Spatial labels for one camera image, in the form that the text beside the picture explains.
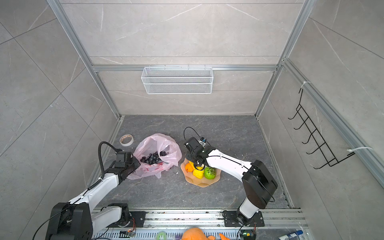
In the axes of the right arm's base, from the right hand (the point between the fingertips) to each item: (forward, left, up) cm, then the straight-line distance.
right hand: (188, 155), depth 87 cm
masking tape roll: (+18, +45, -9) cm, 50 cm away
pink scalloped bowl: (-14, -7, -7) cm, 17 cm away
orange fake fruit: (-7, 0, -2) cm, 7 cm away
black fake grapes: (0, +22, -4) cm, 23 cm away
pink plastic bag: (+5, +23, +5) cm, 24 cm away
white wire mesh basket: (+47, +7, +21) cm, 51 cm away
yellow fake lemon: (-10, -5, -4) cm, 12 cm away
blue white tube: (-40, -45, -8) cm, 61 cm away
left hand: (0, +33, -3) cm, 33 cm away
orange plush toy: (-38, -3, -2) cm, 38 cm away
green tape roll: (-37, +14, -9) cm, 40 cm away
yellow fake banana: (-7, -2, +1) cm, 7 cm away
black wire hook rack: (-15, -60, +21) cm, 66 cm away
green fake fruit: (-11, -12, -2) cm, 16 cm away
